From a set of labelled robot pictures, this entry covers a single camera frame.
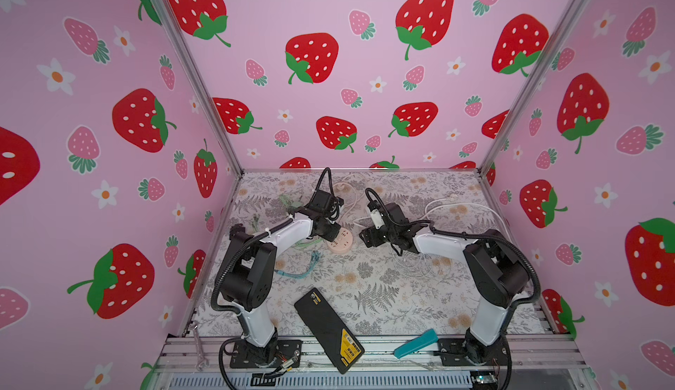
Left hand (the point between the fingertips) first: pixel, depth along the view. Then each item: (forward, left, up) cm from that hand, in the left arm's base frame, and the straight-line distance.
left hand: (332, 228), depth 95 cm
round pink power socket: (-4, -4, -4) cm, 7 cm away
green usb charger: (+18, +21, -6) cm, 28 cm away
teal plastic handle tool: (-37, -26, -6) cm, 45 cm away
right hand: (-1, -13, 0) cm, 13 cm away
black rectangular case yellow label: (-34, -1, -4) cm, 34 cm away
